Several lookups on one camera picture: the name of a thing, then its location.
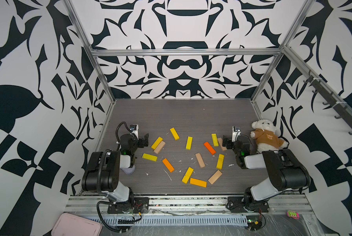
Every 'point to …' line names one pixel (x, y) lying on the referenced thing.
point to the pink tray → (71, 225)
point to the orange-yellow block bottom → (198, 182)
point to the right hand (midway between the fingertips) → (232, 133)
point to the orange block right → (210, 149)
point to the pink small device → (291, 214)
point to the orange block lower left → (168, 165)
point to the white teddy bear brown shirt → (266, 139)
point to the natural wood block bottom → (215, 177)
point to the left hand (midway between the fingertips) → (138, 131)
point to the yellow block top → (175, 134)
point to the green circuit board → (253, 222)
